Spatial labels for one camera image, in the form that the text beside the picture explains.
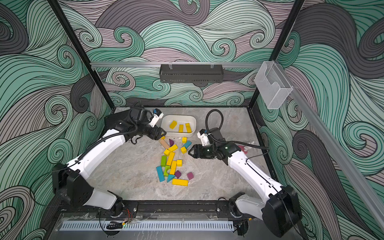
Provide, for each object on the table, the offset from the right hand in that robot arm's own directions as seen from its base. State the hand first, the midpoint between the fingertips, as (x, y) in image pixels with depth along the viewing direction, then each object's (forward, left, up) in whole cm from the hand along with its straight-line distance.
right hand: (191, 154), depth 77 cm
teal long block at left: (-5, +18, -15) cm, 24 cm away
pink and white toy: (-8, -21, +20) cm, 30 cm away
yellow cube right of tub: (+17, +5, -14) cm, 22 cm away
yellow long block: (-10, +7, -15) cm, 19 cm away
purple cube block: (-5, +8, -14) cm, 17 cm away
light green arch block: (-2, +15, -13) cm, 20 cm away
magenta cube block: (-6, +1, -14) cm, 16 cm away
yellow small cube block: (+9, +5, -13) cm, 17 cm away
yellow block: (+32, +13, -15) cm, 38 cm away
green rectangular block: (+3, +17, -14) cm, 22 cm away
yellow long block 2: (-2, +11, -16) cm, 19 cm away
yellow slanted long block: (+9, +15, -13) cm, 22 cm away
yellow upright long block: (+4, +13, -14) cm, 20 cm away
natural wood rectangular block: (+16, +19, -15) cm, 29 cm away
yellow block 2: (+28, +7, -15) cm, 33 cm away
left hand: (+12, +16, +6) cm, 21 cm away
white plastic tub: (+37, +7, -16) cm, 41 cm away
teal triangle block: (-7, +12, -15) cm, 20 cm away
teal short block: (+15, +2, -15) cm, 21 cm away
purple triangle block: (+15, +13, -14) cm, 25 cm away
